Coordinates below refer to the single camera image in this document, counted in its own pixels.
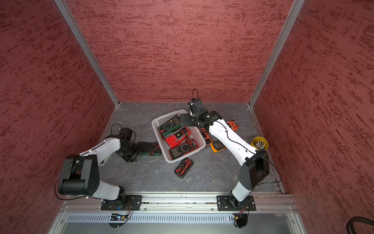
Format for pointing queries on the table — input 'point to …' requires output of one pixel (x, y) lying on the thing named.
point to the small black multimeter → (169, 125)
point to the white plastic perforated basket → (196, 134)
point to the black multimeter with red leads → (183, 167)
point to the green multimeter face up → (174, 129)
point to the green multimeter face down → (149, 148)
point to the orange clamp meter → (206, 136)
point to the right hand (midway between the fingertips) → (187, 122)
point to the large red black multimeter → (177, 152)
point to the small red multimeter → (178, 136)
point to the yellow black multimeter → (217, 146)
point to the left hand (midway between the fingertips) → (140, 158)
